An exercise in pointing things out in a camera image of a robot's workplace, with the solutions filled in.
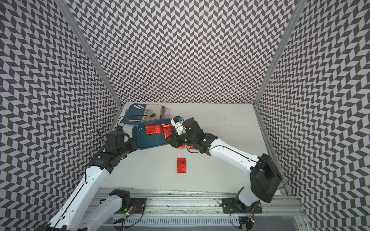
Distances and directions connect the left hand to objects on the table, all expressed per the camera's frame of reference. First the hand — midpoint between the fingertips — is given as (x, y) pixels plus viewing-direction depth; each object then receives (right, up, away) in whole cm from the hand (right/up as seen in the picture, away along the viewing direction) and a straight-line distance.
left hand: (136, 143), depth 79 cm
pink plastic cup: (+11, +18, +31) cm, 38 cm away
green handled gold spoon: (-4, +14, +31) cm, 34 cm away
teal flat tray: (-14, +18, +34) cm, 41 cm away
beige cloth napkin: (+2, +20, +38) cm, 43 cm away
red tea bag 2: (+7, +7, +7) cm, 12 cm away
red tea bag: (+27, 0, -11) cm, 29 cm away
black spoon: (-1, +15, +31) cm, 35 cm away
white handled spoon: (-5, +19, +36) cm, 41 cm away
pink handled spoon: (-12, +12, +29) cm, 34 cm away
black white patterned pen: (-23, +9, +29) cm, 38 cm away
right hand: (+19, +1, -4) cm, 19 cm away
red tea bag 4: (+16, +6, +9) cm, 20 cm away
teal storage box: (0, -1, +12) cm, 12 cm away
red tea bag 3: (+25, -15, +7) cm, 30 cm away
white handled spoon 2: (-3, +19, +37) cm, 41 cm away
